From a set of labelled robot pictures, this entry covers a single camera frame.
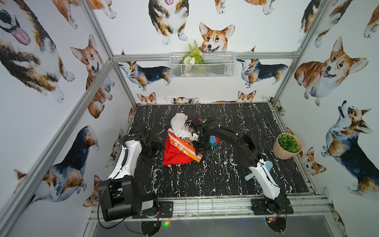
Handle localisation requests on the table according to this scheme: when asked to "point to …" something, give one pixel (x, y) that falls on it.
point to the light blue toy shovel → (269, 165)
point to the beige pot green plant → (286, 146)
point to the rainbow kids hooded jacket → (179, 147)
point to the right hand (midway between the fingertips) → (195, 154)
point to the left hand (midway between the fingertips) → (164, 150)
